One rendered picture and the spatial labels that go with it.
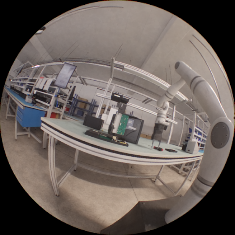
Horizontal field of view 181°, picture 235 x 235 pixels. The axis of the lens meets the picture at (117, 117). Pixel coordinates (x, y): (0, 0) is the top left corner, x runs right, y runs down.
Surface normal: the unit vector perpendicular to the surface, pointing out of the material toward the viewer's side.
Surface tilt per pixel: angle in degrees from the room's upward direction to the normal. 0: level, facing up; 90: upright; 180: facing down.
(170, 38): 180
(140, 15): 180
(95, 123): 90
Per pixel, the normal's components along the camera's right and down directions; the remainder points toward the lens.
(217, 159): -0.97, -0.25
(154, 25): -0.29, 0.95
